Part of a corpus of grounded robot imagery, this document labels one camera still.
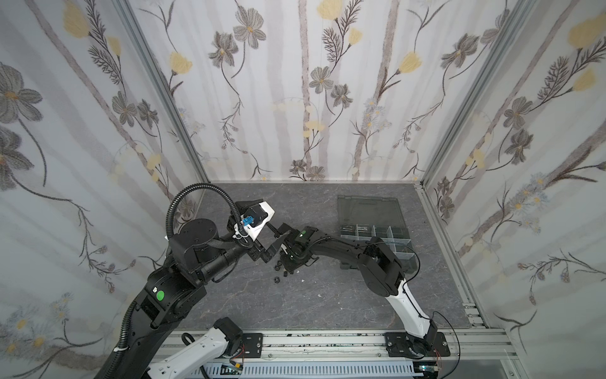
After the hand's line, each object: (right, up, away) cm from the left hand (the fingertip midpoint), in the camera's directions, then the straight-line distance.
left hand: (275, 216), depth 54 cm
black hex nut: (-4, -26, +34) cm, 43 cm away
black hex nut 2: (-4, -22, +37) cm, 43 cm away
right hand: (0, -19, +36) cm, 41 cm away
